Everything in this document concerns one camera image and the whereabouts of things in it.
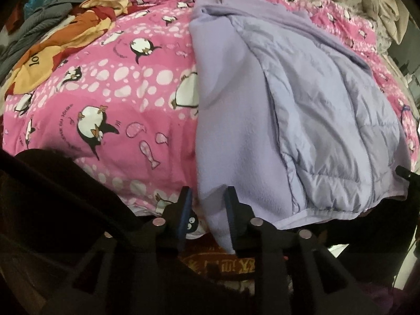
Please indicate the purple fleece jacket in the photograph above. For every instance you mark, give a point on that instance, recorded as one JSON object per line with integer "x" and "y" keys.
{"x": 236, "y": 121}

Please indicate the beige blanket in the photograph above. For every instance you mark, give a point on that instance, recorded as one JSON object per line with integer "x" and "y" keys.
{"x": 387, "y": 6}

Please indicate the orange cartoon print cloth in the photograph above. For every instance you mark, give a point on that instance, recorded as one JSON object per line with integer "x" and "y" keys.
{"x": 42, "y": 55}

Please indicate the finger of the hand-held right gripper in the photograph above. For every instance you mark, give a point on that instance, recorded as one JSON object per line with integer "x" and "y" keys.
{"x": 403, "y": 172}

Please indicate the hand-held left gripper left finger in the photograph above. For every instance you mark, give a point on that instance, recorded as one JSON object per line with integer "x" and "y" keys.
{"x": 184, "y": 210}

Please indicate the red yellow patterned mat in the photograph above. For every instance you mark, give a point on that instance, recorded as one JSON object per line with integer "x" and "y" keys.
{"x": 226, "y": 264}

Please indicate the grey striped garment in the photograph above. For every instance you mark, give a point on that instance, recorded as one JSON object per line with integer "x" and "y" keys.
{"x": 36, "y": 23}

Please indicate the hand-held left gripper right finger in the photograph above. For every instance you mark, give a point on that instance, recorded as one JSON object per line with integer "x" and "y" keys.
{"x": 231, "y": 213}

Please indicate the pink penguin print blanket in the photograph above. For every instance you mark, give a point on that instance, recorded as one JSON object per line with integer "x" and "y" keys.
{"x": 131, "y": 88}

